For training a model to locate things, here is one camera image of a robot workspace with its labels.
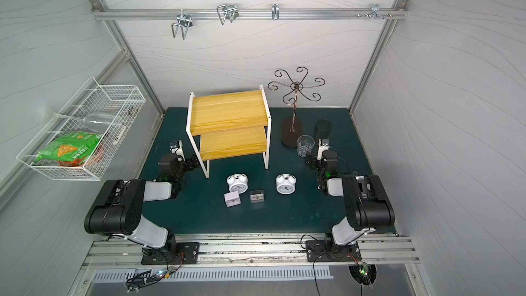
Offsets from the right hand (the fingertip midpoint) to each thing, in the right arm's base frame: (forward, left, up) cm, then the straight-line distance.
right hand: (320, 151), depth 95 cm
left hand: (-5, +62, +2) cm, 63 cm away
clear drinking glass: (+6, +7, -3) cm, 9 cm away
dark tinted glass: (+10, -2, +4) cm, 11 cm away
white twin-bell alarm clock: (-18, +17, +1) cm, 24 cm away
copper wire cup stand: (+16, +13, -5) cm, 21 cm away
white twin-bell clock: (-19, +37, +2) cm, 41 cm away
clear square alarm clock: (-22, +28, -2) cm, 36 cm away
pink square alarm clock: (-24, +38, -1) cm, 45 cm away
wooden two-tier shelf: (-9, +38, +27) cm, 47 cm away
